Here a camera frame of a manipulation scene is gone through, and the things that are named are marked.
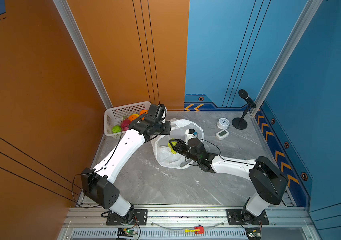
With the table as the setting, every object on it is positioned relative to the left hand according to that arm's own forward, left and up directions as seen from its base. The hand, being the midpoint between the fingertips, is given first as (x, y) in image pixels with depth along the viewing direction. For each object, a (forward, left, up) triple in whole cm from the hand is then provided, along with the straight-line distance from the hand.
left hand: (169, 126), depth 79 cm
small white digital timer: (+11, -36, -22) cm, 43 cm away
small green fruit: (-13, -3, -6) cm, 14 cm away
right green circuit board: (-44, -41, -27) cm, 66 cm away
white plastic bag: (-4, +5, -17) cm, 18 cm away
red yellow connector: (-43, -14, -24) cm, 51 cm away
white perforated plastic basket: (+27, +44, -21) cm, 56 cm away
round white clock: (+21, -38, -21) cm, 49 cm away
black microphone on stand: (+23, -53, -24) cm, 62 cm away
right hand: (-5, 0, -9) cm, 10 cm away
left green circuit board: (-44, +19, -27) cm, 55 cm away
